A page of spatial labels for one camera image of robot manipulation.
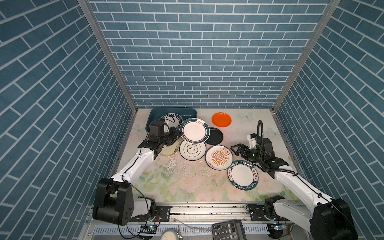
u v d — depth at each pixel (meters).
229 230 0.68
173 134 0.74
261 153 0.64
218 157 0.94
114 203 0.41
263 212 0.73
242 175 0.87
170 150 0.95
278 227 0.71
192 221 0.73
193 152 0.96
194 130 0.87
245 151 0.74
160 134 0.68
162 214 0.74
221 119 1.15
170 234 0.65
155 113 1.15
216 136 1.04
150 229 0.72
